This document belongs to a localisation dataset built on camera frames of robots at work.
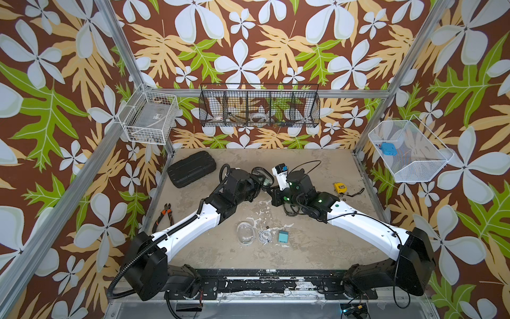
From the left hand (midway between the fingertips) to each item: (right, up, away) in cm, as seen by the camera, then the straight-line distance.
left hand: (269, 175), depth 77 cm
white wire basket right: (+60, +8, +1) cm, 61 cm away
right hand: (-1, -5, +2) cm, 6 cm away
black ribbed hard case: (-39, +3, +27) cm, 48 cm away
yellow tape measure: (+39, -7, +25) cm, 47 cm away
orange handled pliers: (-49, -16, +19) cm, 55 cm away
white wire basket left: (-52, +26, +9) cm, 59 cm away
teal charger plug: (+7, -27, +10) cm, 30 cm away
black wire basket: (-3, +34, +20) cm, 40 cm away
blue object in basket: (+54, +12, +9) cm, 56 cm away
